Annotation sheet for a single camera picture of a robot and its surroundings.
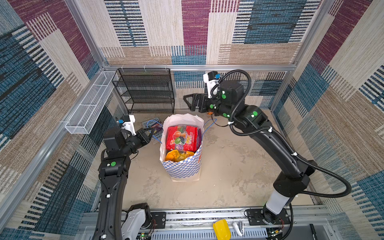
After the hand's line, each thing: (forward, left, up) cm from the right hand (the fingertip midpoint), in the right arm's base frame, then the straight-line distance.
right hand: (192, 100), depth 62 cm
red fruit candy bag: (-2, +5, -24) cm, 25 cm away
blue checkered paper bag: (-18, +3, -27) cm, 33 cm away
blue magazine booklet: (+22, +27, -42) cm, 55 cm away
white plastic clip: (-41, -20, -43) cm, 62 cm away
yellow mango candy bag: (-10, +10, -29) cm, 32 cm away
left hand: (-4, +17, -11) cm, 21 cm away
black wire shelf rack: (+42, +33, -26) cm, 60 cm away
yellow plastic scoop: (-40, -12, -45) cm, 62 cm away
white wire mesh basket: (+2, +52, -11) cm, 53 cm away
